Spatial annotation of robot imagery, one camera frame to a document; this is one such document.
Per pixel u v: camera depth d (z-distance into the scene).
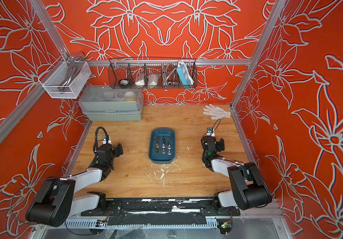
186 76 0.89
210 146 0.68
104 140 0.76
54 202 0.42
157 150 0.92
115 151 0.73
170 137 0.98
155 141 0.99
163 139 1.00
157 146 0.95
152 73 0.98
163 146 0.95
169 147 0.94
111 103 1.03
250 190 0.43
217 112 1.15
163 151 0.92
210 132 0.79
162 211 0.73
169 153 0.91
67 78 0.83
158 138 0.98
